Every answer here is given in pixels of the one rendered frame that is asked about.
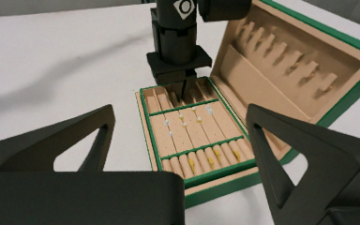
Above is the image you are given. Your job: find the wooden jewelry box with green trim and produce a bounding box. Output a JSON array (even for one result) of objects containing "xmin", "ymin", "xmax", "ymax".
[{"xmin": 185, "ymin": 0, "xmax": 360, "ymax": 210}]

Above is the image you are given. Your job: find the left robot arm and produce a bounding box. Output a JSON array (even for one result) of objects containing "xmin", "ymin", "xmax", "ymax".
[{"xmin": 150, "ymin": 0, "xmax": 252, "ymax": 60}]

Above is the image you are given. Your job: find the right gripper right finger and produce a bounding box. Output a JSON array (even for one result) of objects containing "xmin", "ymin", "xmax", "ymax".
[{"xmin": 246, "ymin": 103, "xmax": 360, "ymax": 225}]

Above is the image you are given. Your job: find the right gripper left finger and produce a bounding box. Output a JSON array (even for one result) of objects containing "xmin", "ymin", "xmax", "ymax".
[{"xmin": 0, "ymin": 104, "xmax": 116, "ymax": 173}]

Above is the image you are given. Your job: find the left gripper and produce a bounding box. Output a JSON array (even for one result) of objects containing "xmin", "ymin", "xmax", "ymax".
[{"xmin": 146, "ymin": 23, "xmax": 213, "ymax": 103}]

